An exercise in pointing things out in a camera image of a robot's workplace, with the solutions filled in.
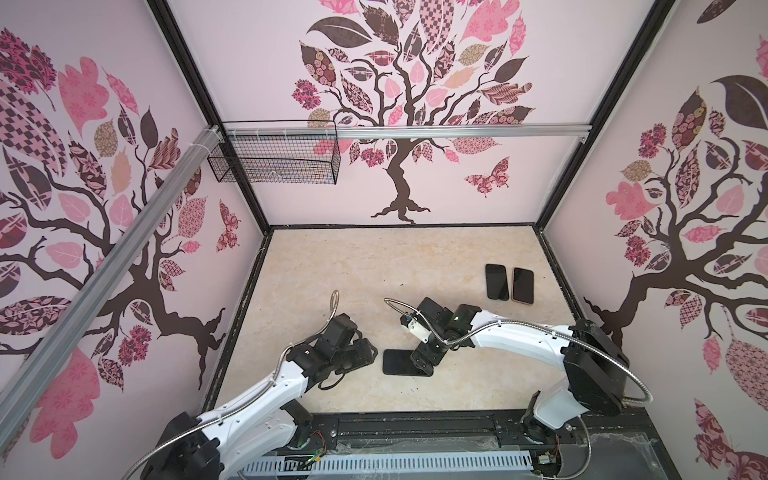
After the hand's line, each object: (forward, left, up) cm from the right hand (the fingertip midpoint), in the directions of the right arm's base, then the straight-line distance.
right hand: (423, 347), depth 84 cm
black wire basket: (+54, +45, +30) cm, 76 cm away
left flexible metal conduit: (-21, +32, +31) cm, 49 cm away
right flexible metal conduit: (-9, -4, +25) cm, 27 cm away
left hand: (-4, +15, 0) cm, 15 cm away
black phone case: (-3, +7, -5) cm, 9 cm away
